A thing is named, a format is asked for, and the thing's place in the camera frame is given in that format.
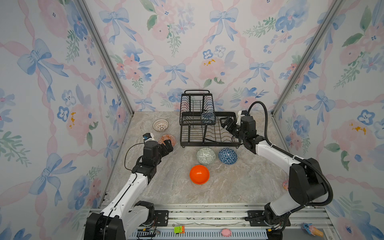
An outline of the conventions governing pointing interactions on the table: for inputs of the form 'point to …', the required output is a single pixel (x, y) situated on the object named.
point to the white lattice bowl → (160, 124)
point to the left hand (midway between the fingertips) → (165, 142)
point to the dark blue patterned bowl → (227, 156)
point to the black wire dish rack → (200, 124)
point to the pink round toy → (226, 232)
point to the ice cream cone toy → (311, 229)
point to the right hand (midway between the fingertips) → (223, 121)
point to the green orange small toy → (179, 229)
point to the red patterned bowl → (166, 137)
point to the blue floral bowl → (208, 117)
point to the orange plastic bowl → (199, 174)
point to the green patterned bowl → (206, 156)
